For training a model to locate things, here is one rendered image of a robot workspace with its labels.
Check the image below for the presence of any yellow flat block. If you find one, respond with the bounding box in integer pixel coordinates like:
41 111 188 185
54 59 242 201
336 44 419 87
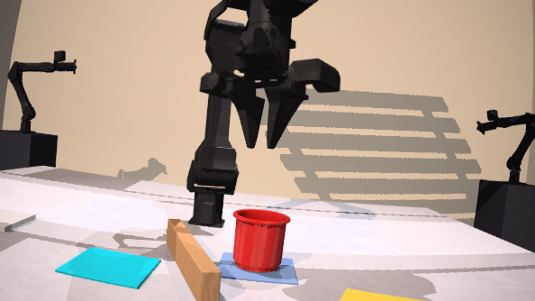
340 288 424 301

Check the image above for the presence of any light brown wooden beam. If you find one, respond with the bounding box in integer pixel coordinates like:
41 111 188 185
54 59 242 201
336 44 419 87
167 219 222 301

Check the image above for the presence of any red plastic cup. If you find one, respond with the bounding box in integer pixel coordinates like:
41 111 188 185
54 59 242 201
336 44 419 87
233 209 290 273

